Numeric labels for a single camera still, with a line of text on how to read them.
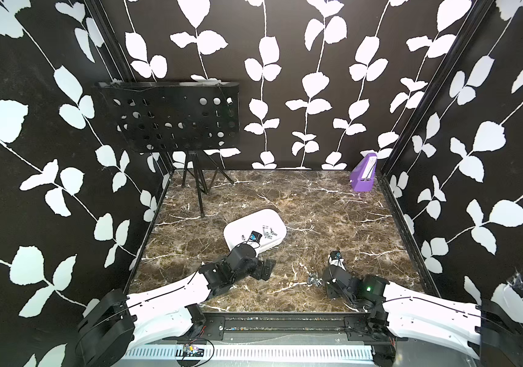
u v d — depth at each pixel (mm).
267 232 961
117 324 405
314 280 838
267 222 971
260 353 701
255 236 715
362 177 1080
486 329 424
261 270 712
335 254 749
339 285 615
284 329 749
